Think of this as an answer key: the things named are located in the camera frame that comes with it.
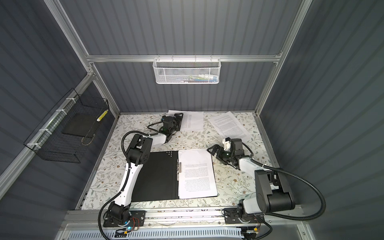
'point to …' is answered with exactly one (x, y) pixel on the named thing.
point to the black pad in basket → (82, 124)
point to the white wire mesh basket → (187, 71)
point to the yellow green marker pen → (102, 115)
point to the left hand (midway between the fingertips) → (182, 116)
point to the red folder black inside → (158, 179)
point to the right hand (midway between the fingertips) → (214, 154)
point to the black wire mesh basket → (62, 134)
